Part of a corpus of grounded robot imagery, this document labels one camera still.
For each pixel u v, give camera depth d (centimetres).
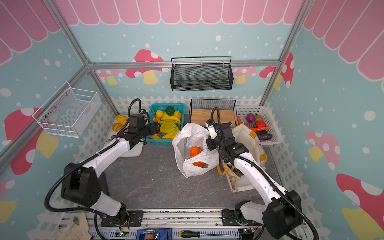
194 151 94
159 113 110
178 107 114
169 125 104
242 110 125
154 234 66
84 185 44
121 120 113
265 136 95
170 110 112
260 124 106
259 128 103
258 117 112
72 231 71
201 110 100
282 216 39
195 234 68
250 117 111
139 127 68
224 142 59
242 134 84
